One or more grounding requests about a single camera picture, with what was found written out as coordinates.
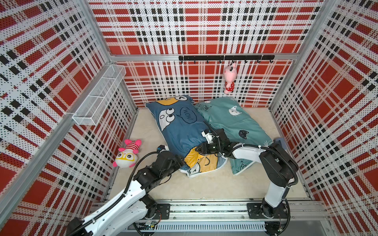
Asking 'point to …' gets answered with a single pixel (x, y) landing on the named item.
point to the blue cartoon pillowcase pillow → (182, 121)
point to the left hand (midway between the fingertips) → (183, 160)
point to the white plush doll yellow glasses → (127, 157)
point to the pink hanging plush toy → (230, 73)
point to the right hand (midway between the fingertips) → (199, 148)
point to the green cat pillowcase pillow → (240, 127)
